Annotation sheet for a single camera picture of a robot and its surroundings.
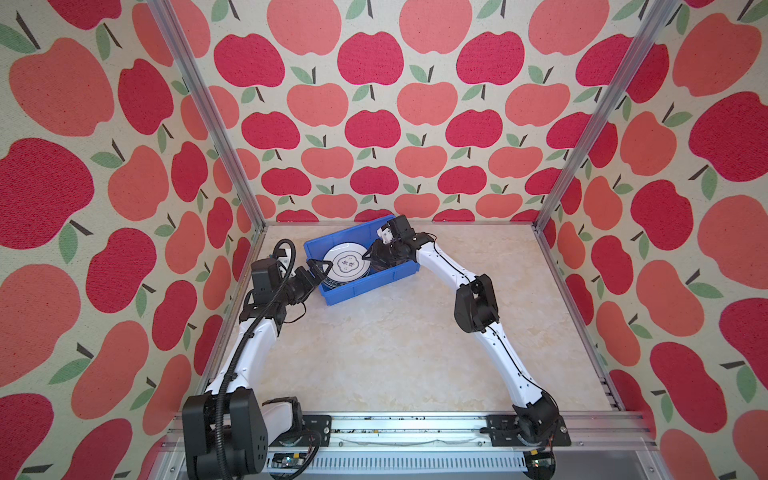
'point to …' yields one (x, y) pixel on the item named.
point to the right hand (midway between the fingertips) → (368, 256)
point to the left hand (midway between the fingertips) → (329, 272)
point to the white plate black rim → (348, 263)
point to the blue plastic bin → (365, 236)
